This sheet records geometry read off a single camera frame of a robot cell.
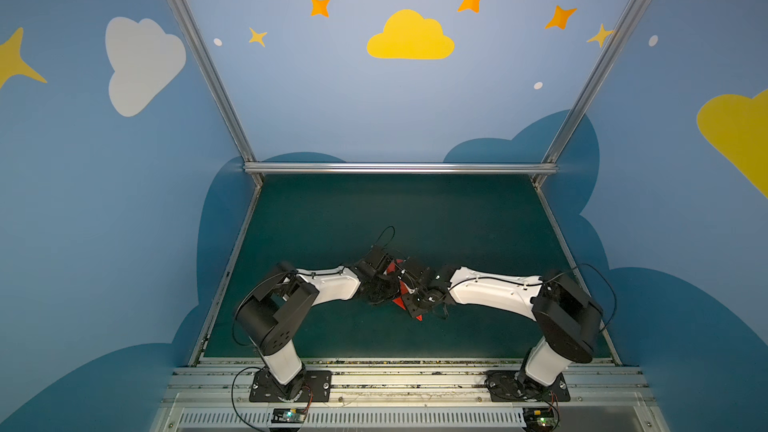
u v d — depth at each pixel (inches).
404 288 31.5
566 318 17.8
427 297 24.6
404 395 29.0
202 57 33.2
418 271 27.1
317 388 29.2
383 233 30.5
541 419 28.0
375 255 29.3
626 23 31.0
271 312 18.1
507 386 29.8
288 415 28.2
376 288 30.4
